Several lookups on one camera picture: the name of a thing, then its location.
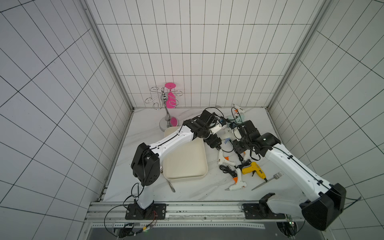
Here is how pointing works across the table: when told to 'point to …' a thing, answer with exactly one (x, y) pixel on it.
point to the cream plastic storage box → (188, 160)
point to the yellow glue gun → (255, 167)
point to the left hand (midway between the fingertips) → (213, 140)
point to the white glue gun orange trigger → (239, 184)
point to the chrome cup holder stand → (161, 97)
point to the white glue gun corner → (238, 110)
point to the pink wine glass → (171, 101)
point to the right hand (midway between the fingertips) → (233, 141)
